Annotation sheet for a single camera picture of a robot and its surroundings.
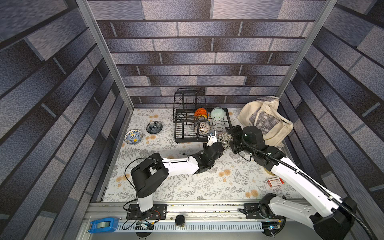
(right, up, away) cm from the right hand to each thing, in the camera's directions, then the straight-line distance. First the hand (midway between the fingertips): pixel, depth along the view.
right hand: (224, 132), depth 75 cm
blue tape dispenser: (-57, -42, -8) cm, 71 cm away
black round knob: (-22, -38, -11) cm, 45 cm away
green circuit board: (+22, -45, -4) cm, 51 cm away
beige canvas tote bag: (+33, +11, +22) cm, 41 cm away
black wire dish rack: (-16, +7, +33) cm, 37 cm away
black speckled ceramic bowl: (+3, -5, +10) cm, 12 cm away
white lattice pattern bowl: (-9, +2, +28) cm, 30 cm away
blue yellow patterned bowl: (-58, -5, +26) cm, 63 cm away
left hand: (-1, -4, +8) cm, 9 cm away
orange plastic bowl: (-11, +14, +35) cm, 39 cm away
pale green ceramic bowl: (+3, +12, +38) cm, 40 cm away
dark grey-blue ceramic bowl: (-44, +1, +31) cm, 54 cm away
